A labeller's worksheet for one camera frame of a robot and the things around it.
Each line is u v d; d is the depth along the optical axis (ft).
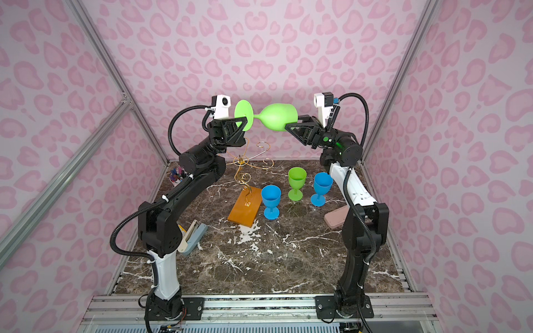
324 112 1.81
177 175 3.27
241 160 2.52
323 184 2.96
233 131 1.80
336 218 3.15
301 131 1.92
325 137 1.92
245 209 3.23
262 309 2.46
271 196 2.96
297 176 3.13
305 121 1.99
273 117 1.83
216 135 1.74
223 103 1.81
